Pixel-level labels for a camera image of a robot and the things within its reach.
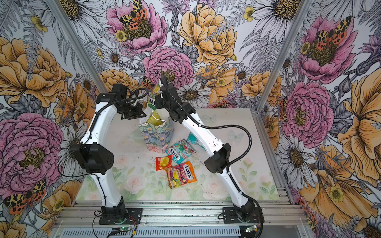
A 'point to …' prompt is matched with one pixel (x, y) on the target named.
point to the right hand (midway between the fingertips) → (159, 99)
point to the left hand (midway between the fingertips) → (144, 119)
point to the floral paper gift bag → (157, 129)
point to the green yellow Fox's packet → (151, 101)
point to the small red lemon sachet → (163, 162)
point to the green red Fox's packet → (180, 151)
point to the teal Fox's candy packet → (192, 139)
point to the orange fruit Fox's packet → (181, 174)
